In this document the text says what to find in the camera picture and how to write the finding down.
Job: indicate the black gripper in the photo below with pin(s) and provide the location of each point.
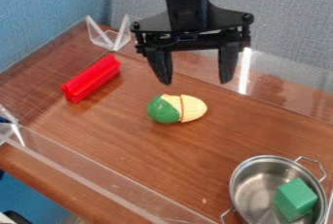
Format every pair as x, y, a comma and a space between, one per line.
193, 25

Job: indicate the green and yellow toy corn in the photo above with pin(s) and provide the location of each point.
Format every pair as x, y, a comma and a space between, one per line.
170, 109

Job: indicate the green block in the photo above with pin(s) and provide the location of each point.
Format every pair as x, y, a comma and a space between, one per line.
295, 199

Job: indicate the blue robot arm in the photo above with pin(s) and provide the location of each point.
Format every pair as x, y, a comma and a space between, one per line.
193, 25

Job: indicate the red plastic block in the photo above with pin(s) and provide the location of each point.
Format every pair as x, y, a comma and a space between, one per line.
83, 84

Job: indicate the metal pot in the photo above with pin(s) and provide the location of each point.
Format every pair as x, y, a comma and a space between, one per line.
253, 185

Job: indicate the clear acrylic back barrier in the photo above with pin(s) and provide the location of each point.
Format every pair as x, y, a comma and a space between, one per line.
289, 84

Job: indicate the clear acrylic barrier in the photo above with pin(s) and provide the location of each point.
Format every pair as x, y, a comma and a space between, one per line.
31, 148
289, 84

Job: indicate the clear acrylic front barrier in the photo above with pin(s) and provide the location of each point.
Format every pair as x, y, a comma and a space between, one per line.
31, 148

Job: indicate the clear acrylic corner bracket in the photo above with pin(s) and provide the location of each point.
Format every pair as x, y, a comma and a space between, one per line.
109, 39

